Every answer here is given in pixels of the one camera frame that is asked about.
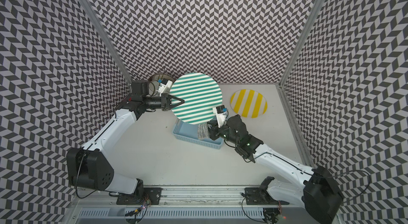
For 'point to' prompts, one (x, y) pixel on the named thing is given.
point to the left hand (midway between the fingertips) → (183, 104)
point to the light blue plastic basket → (189, 132)
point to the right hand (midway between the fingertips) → (204, 126)
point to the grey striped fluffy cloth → (203, 132)
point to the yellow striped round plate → (248, 103)
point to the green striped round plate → (201, 93)
